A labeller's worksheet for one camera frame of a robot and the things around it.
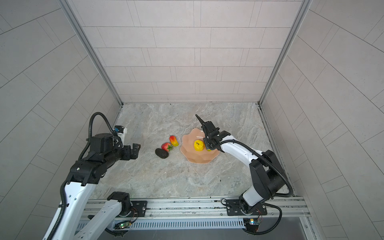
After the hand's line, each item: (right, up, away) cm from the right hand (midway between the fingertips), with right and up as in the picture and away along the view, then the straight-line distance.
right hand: (209, 141), depth 89 cm
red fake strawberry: (-26, -3, 0) cm, 26 cm away
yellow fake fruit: (-7, -2, -2) cm, 7 cm away
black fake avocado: (-28, -6, -3) cm, 29 cm away
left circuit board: (-40, -33, -24) cm, 57 cm away
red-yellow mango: (-22, 0, +2) cm, 22 cm away
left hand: (-37, +3, -19) cm, 41 cm away
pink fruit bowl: (-13, -4, 0) cm, 14 cm away
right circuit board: (+18, -34, -21) cm, 44 cm away
